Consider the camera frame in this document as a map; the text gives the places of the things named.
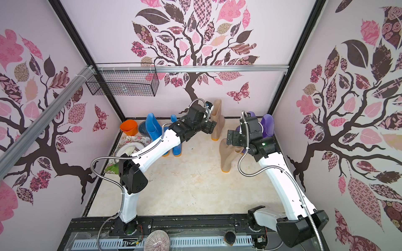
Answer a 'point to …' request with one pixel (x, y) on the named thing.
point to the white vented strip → (179, 241)
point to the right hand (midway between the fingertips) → (239, 133)
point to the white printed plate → (138, 146)
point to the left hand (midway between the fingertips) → (209, 122)
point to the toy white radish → (114, 167)
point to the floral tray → (145, 140)
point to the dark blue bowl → (142, 128)
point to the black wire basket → (123, 79)
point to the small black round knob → (230, 237)
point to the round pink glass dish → (157, 240)
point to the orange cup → (130, 127)
